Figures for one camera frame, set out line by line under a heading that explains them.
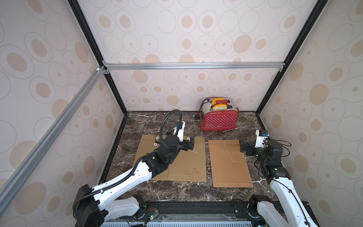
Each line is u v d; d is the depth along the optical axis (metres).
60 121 0.59
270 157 0.58
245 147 0.71
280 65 0.89
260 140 0.69
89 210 0.38
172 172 0.86
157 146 0.56
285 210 0.46
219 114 0.95
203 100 1.03
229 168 0.89
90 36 0.77
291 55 0.85
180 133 0.60
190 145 0.65
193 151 0.97
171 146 0.52
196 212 0.75
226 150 0.97
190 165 0.91
